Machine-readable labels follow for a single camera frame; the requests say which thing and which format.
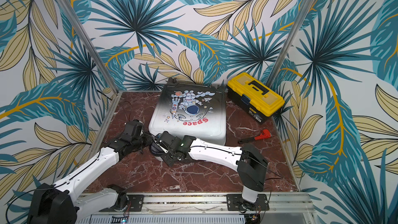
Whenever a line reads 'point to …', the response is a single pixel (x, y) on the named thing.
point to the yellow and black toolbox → (247, 95)
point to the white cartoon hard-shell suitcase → (192, 110)
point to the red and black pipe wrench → (266, 134)
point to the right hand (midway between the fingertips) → (165, 157)
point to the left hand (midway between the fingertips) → (155, 140)
